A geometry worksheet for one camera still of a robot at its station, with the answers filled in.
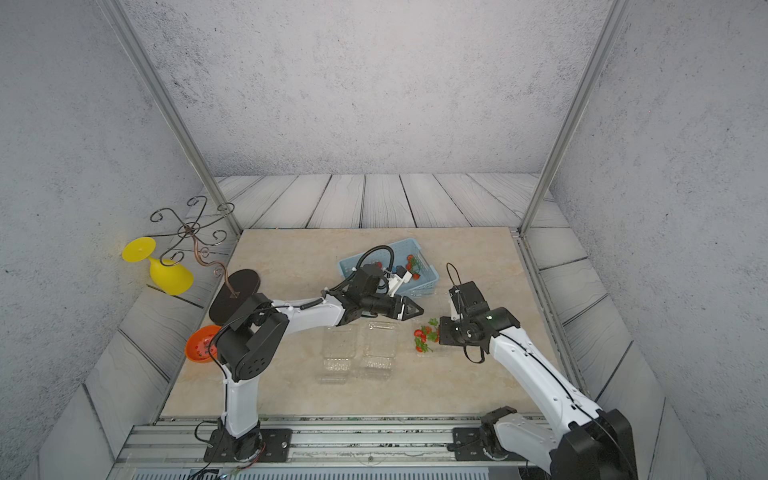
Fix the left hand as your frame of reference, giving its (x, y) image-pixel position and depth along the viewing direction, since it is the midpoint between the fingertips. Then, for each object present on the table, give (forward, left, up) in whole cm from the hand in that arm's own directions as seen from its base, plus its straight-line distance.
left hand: (423, 314), depth 84 cm
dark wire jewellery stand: (+17, +59, -9) cm, 62 cm away
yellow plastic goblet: (+6, +66, +11) cm, 67 cm away
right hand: (-6, -6, 0) cm, 8 cm away
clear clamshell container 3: (-12, +2, 0) cm, 12 cm away
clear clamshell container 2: (-5, +12, -11) cm, 17 cm away
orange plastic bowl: (-3, +65, -8) cm, 65 cm away
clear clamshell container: (-3, +25, -13) cm, 28 cm away
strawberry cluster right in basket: (+25, +1, -9) cm, 27 cm away
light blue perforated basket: (+20, -3, -11) cm, 24 cm away
